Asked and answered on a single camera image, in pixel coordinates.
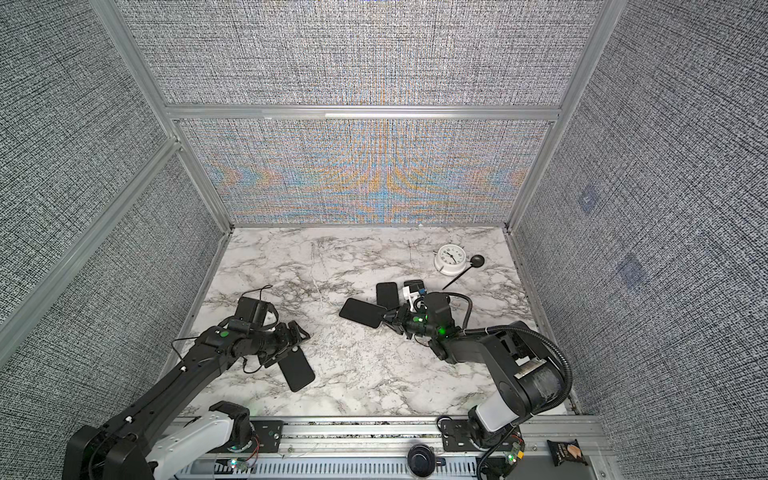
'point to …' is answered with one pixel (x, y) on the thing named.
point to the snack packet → (566, 451)
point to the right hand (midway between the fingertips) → (377, 315)
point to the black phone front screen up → (362, 312)
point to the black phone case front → (296, 369)
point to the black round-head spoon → (476, 261)
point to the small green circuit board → (239, 463)
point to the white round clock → (450, 259)
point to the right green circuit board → (516, 453)
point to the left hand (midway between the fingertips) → (301, 343)
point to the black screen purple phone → (414, 285)
